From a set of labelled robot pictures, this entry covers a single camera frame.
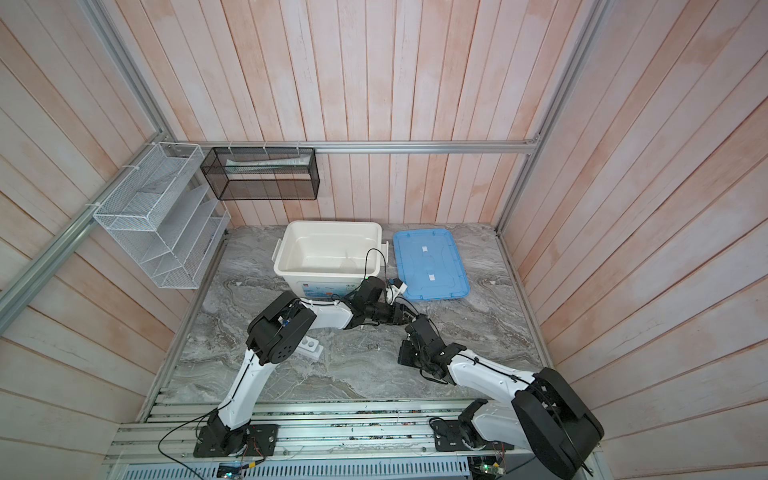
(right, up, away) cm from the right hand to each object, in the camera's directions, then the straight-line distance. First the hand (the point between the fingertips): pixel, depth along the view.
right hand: (402, 353), depth 89 cm
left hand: (+5, +8, +4) cm, 10 cm away
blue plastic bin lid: (+13, +26, +22) cm, 37 cm away
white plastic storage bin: (-26, +28, +22) cm, 44 cm away
